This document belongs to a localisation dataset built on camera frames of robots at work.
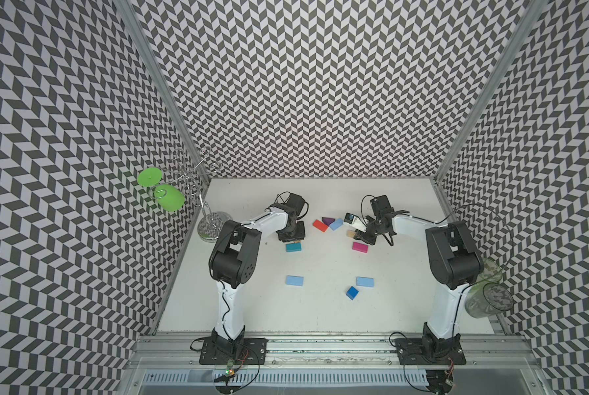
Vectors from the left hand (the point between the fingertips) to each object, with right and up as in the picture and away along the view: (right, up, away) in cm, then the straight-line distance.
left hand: (296, 238), depth 98 cm
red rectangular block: (+10, +4, +6) cm, 13 cm away
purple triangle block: (+13, +7, +3) cm, 15 cm away
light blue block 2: (0, -14, -10) cm, 17 cm away
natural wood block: (+22, +2, +1) cm, 22 cm away
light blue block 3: (+26, -14, -9) cm, 31 cm away
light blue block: (+16, +5, +1) cm, 17 cm away
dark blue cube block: (+20, -16, -15) cm, 30 cm away
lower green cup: (-44, +16, -14) cm, 49 cm away
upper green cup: (-45, +23, -22) cm, 55 cm away
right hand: (+26, +2, +2) cm, 26 cm away
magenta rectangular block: (+26, -3, -2) cm, 26 cm away
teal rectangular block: (-1, -3, -2) cm, 4 cm away
